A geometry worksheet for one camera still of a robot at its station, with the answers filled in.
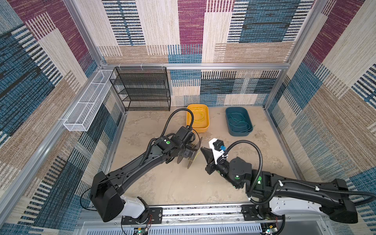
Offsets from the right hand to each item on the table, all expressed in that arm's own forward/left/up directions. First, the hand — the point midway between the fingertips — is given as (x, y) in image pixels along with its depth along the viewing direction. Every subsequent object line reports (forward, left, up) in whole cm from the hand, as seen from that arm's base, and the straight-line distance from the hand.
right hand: (202, 151), depth 64 cm
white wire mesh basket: (+33, +71, -10) cm, 78 cm away
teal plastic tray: (+26, -25, -24) cm, 44 cm away
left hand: (+10, +8, -11) cm, 17 cm away
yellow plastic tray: (+37, -2, -31) cm, 48 cm away
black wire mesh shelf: (+59, +38, -11) cm, 71 cm away
